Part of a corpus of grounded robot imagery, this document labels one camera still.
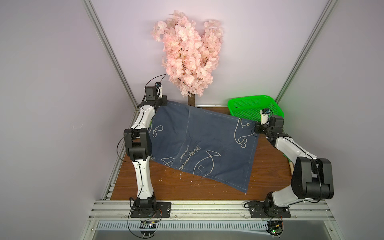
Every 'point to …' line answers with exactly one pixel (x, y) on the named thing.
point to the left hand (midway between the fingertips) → (165, 95)
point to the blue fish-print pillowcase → (204, 143)
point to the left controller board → (147, 224)
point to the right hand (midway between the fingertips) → (260, 119)
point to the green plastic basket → (250, 107)
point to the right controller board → (275, 228)
